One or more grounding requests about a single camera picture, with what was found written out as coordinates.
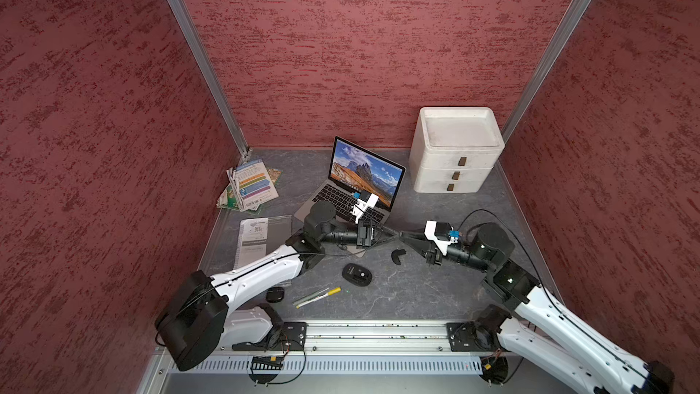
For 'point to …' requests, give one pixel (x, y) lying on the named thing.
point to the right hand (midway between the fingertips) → (400, 238)
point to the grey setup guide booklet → (279, 230)
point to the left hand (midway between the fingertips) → (394, 244)
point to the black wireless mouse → (356, 274)
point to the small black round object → (275, 295)
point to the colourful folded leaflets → (251, 185)
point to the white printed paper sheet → (252, 240)
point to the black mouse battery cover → (395, 255)
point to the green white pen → (309, 296)
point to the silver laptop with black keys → (353, 169)
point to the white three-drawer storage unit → (454, 150)
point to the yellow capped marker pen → (329, 293)
